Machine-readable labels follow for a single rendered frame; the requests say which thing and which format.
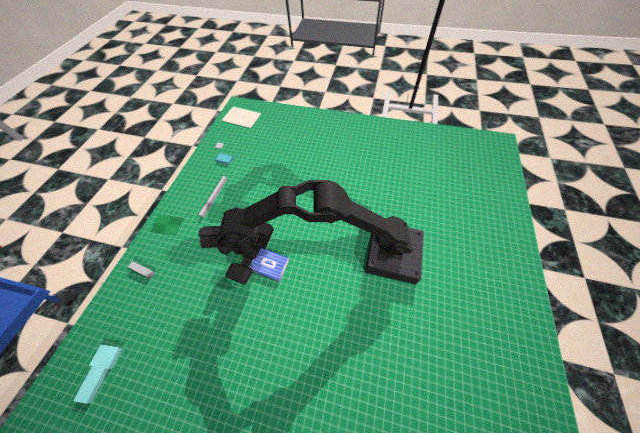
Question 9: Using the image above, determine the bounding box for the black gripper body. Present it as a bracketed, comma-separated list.
[226, 223, 274, 285]

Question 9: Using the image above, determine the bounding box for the blue boxed card deck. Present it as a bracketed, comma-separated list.
[249, 248, 289, 281]

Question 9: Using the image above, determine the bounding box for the teal rectangular block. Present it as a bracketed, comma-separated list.
[215, 153, 233, 165]

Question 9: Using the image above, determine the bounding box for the green cutting mat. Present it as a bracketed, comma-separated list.
[0, 96, 579, 433]

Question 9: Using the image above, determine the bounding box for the beige flat rectangular slab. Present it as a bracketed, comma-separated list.
[222, 107, 261, 128]

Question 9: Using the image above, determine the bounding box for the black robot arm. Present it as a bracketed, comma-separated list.
[198, 180, 413, 259]

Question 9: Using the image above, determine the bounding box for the grey long thin bar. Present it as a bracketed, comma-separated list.
[199, 176, 228, 218]

